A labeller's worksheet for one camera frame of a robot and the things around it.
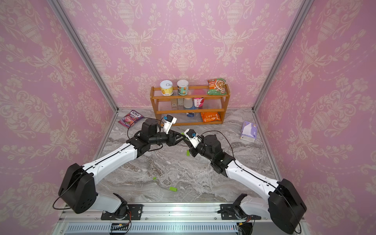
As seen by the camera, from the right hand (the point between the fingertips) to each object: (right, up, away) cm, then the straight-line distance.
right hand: (187, 137), depth 76 cm
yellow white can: (-12, +28, +9) cm, 32 cm away
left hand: (-2, 0, +1) cm, 2 cm away
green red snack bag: (+17, +29, +11) cm, 35 cm away
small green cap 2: (-19, -25, +9) cm, 33 cm away
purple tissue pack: (+42, +1, +24) cm, 48 cm away
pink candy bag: (-45, +9, +33) cm, 57 cm away
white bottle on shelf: (0, +21, +23) cm, 31 cm away
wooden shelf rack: (-6, +20, +26) cm, 33 cm away
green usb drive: (0, -12, +19) cm, 23 cm away
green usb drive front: (-8, -30, +6) cm, 31 cm away
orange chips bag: (+15, +12, +34) cm, 39 cm away
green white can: (-2, +29, +9) cm, 30 cm away
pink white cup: (+7, +21, +21) cm, 31 cm away
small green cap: (-2, +2, -2) cm, 4 cm away
